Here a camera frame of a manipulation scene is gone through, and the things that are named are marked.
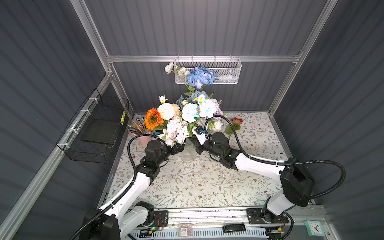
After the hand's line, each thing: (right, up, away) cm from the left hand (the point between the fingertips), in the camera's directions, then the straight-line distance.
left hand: (180, 139), depth 78 cm
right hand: (+6, +1, -1) cm, 6 cm away
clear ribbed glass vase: (+4, -10, +10) cm, 15 cm away
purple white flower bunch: (+18, +8, -2) cm, 20 cm away
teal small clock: (+64, -41, -9) cm, 77 cm away
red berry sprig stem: (+38, +9, +31) cm, 50 cm away
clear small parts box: (+3, -41, -10) cm, 42 cm away
